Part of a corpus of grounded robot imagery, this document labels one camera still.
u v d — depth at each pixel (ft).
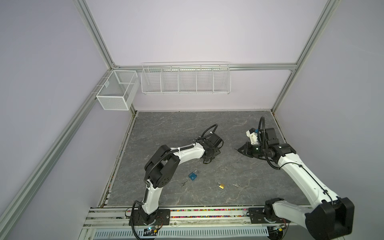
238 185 2.76
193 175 2.85
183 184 2.78
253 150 2.28
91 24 2.42
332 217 1.29
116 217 2.47
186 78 3.23
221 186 2.72
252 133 2.42
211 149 2.31
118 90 3.32
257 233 2.32
